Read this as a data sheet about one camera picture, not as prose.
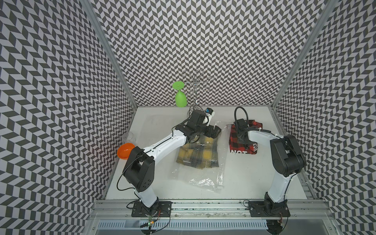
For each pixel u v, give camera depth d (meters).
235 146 0.94
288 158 0.50
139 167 0.46
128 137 0.99
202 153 0.88
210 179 0.79
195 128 0.64
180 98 0.93
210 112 0.74
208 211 0.74
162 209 0.72
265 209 0.71
